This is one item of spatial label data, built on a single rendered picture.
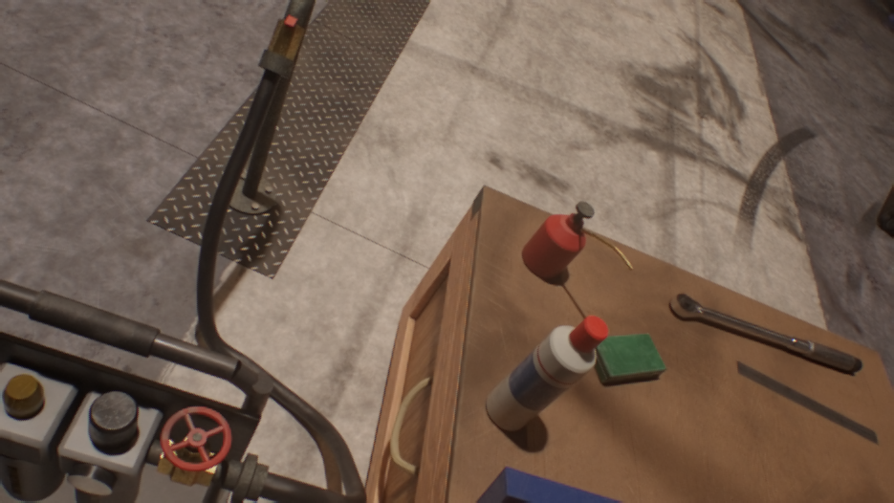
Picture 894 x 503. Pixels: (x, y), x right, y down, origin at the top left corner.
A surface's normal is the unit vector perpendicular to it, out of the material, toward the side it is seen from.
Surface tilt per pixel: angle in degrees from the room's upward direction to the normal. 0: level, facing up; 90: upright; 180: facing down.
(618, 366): 0
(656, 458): 0
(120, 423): 0
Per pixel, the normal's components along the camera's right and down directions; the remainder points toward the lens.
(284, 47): 0.17, 0.18
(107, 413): 0.40, -0.59
